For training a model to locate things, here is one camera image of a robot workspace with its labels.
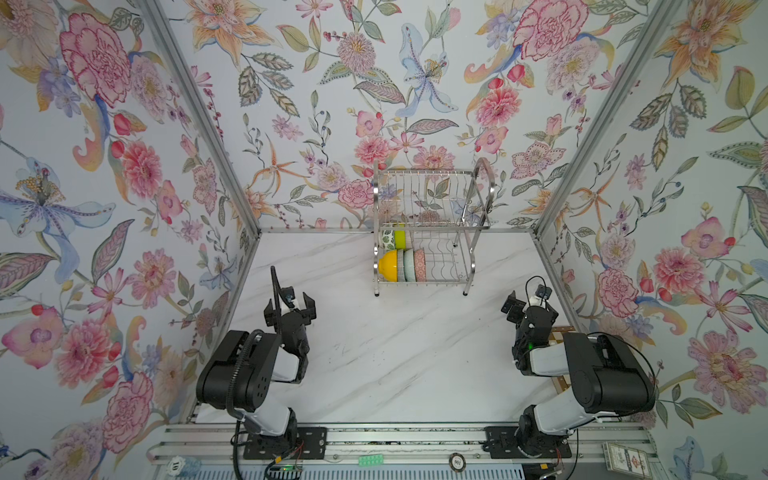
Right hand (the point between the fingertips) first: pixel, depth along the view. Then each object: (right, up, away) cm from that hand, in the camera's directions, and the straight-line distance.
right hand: (529, 296), depth 92 cm
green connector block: (-47, -36, -21) cm, 63 cm away
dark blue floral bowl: (-39, +9, +1) cm, 40 cm away
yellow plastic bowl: (-43, +9, +3) cm, 44 cm away
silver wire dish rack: (-26, +27, +37) cm, 53 cm away
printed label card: (+13, -36, -21) cm, 44 cm away
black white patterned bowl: (-33, +10, +1) cm, 35 cm away
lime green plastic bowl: (-39, +18, +10) cm, 44 cm away
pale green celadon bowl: (-37, +9, +1) cm, 38 cm away
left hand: (-72, 0, -1) cm, 72 cm away
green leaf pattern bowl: (-43, +18, +9) cm, 48 cm away
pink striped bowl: (-36, +17, +9) cm, 41 cm away
